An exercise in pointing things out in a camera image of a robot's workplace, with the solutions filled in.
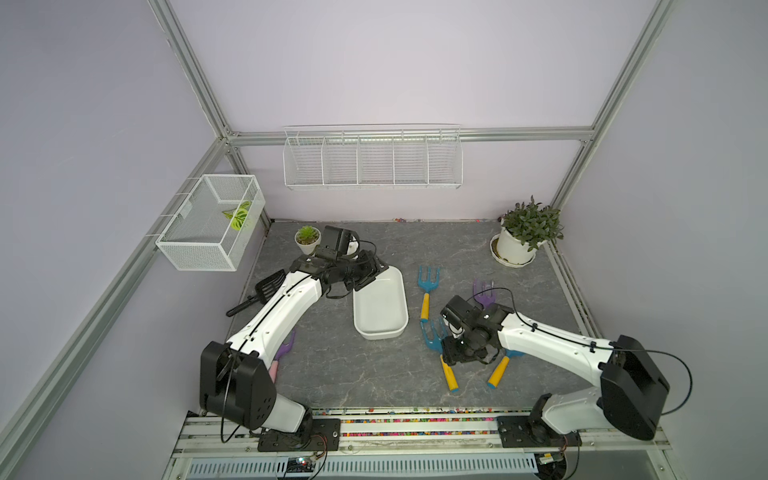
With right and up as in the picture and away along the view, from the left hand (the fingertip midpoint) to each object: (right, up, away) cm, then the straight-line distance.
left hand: (384, 272), depth 79 cm
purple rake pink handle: (+33, -10, +20) cm, 40 cm away
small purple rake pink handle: (-31, -24, +9) cm, 40 cm away
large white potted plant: (+44, +13, +15) cm, 48 cm away
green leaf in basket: (-41, +16, +2) cm, 44 cm away
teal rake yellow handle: (+14, -6, +24) cm, 28 cm away
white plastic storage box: (-2, -13, +15) cm, 20 cm away
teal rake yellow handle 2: (+15, -19, +12) cm, 27 cm away
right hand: (+18, -23, +3) cm, 30 cm away
